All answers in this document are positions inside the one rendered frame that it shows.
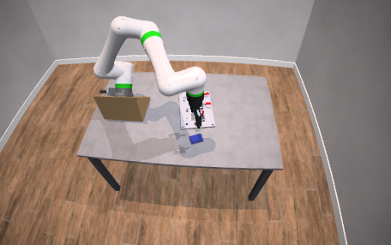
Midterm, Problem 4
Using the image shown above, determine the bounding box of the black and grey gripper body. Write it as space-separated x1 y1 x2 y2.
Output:
189 102 202 113

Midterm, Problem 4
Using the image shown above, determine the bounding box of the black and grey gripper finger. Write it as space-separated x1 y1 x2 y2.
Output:
190 107 196 120
193 108 202 132

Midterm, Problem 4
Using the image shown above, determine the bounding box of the blue rectangular plate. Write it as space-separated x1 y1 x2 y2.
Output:
189 134 203 145

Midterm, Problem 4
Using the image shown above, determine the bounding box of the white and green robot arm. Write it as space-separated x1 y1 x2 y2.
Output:
93 16 207 105

